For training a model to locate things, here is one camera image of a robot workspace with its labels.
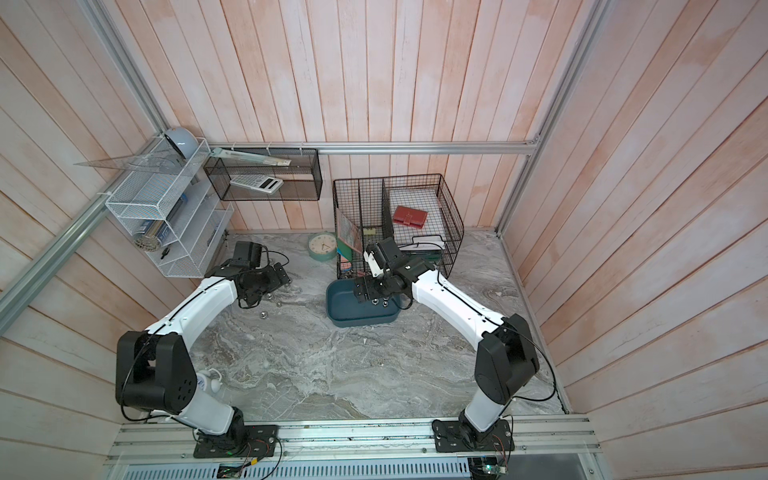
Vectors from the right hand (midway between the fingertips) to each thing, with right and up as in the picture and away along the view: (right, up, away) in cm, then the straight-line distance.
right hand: (366, 287), depth 85 cm
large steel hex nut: (-34, -10, +11) cm, 37 cm away
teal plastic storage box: (-8, -9, +14) cm, 19 cm away
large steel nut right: (-30, -7, +14) cm, 34 cm away
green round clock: (-18, +13, +28) cm, 36 cm away
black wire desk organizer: (+1, +30, +26) cm, 40 cm away
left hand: (-29, 0, +7) cm, 29 cm away
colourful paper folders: (-7, +16, +25) cm, 31 cm away
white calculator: (-36, +34, +14) cm, 51 cm away
